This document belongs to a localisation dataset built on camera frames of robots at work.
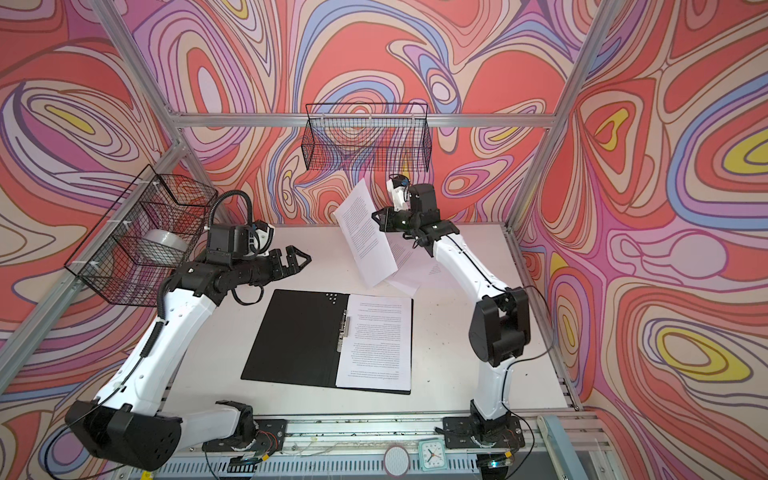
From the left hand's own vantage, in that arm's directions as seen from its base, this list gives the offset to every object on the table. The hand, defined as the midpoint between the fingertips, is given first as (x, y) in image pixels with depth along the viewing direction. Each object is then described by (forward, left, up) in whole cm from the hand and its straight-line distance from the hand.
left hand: (301, 260), depth 74 cm
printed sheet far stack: (+22, -32, -30) cm, 49 cm away
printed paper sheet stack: (+12, -16, -8) cm, 22 cm away
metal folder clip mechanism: (-6, -8, -27) cm, 29 cm away
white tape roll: (+4, +34, +4) cm, 34 cm away
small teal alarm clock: (-38, -32, -25) cm, 56 cm away
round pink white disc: (-40, -24, -23) cm, 52 cm away
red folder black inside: (-8, +5, -28) cm, 30 cm away
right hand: (+15, -18, -1) cm, 24 cm away
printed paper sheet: (-10, -18, -28) cm, 35 cm away
